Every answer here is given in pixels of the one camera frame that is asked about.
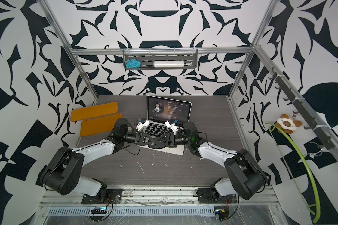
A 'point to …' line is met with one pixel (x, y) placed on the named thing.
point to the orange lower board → (101, 124)
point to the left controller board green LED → (99, 210)
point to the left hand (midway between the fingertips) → (153, 139)
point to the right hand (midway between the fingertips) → (155, 142)
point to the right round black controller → (223, 213)
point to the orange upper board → (94, 111)
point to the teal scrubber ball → (133, 63)
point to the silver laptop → (160, 110)
